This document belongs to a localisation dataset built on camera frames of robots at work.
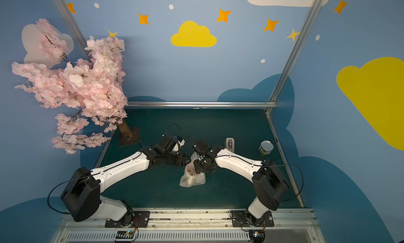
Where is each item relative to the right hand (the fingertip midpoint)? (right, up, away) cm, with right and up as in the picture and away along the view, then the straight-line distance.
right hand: (201, 167), depth 85 cm
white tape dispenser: (+18, +11, +12) cm, 24 cm away
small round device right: (+27, -29, -12) cm, 41 cm away
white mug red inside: (-5, -3, -5) cm, 8 cm away
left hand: (-8, +5, -2) cm, 9 cm away
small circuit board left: (-36, -29, -12) cm, 48 cm away
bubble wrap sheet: (-8, -6, -7) cm, 13 cm away
